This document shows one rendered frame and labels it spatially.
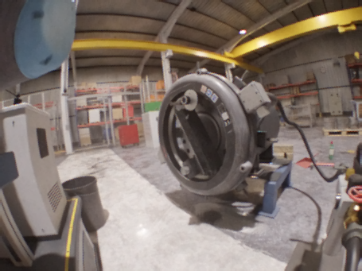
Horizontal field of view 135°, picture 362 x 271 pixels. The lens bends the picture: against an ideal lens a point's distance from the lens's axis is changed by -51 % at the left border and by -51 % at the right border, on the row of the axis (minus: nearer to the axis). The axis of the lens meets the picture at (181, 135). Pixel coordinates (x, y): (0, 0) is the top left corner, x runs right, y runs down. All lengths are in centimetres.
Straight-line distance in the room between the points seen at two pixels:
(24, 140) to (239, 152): 84
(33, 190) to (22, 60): 49
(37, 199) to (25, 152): 17
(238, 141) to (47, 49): 67
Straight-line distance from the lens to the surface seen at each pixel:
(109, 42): 912
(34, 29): 22
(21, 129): 63
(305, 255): 93
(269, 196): 110
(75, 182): 140
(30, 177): 63
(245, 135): 67
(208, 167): 79
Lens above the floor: 69
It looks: 5 degrees down
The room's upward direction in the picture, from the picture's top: 7 degrees counter-clockwise
